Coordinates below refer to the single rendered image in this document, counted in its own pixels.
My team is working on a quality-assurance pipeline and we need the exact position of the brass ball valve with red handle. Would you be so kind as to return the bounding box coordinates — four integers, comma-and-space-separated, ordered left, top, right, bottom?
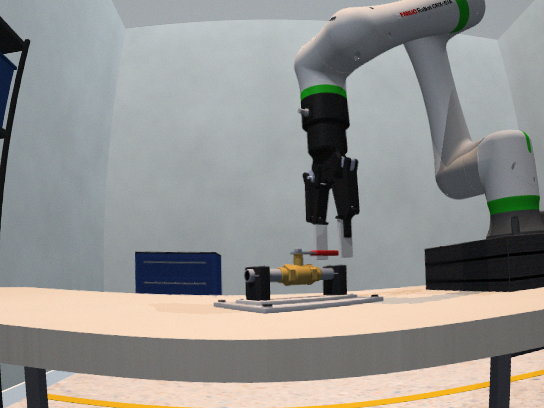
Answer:
236, 248, 357, 306

